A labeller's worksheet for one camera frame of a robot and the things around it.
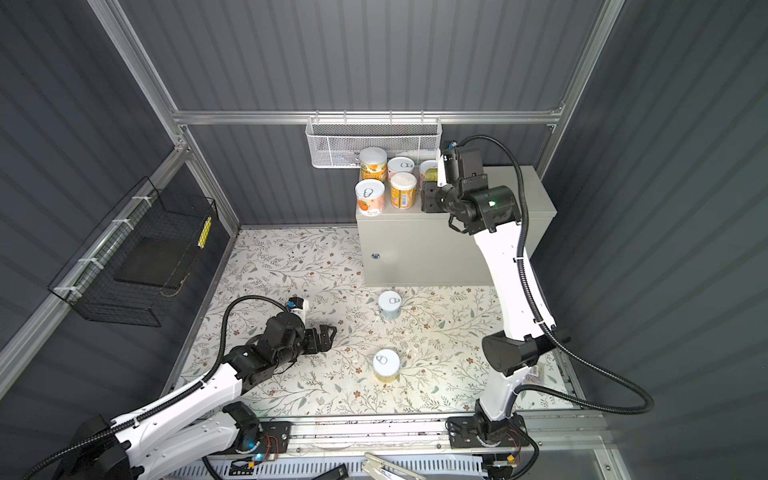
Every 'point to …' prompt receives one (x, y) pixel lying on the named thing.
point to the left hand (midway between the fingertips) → (324, 330)
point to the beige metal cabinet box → (407, 247)
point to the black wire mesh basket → (124, 270)
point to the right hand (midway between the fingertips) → (434, 193)
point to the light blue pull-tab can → (390, 304)
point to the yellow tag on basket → (204, 234)
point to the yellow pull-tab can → (386, 365)
